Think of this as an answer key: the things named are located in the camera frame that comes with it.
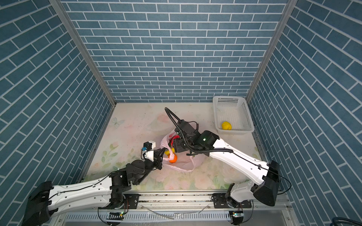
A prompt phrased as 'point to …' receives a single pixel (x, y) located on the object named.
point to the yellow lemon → (226, 125)
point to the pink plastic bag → (181, 161)
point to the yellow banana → (168, 152)
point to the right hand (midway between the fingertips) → (178, 144)
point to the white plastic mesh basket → (232, 115)
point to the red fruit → (175, 137)
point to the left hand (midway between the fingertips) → (168, 151)
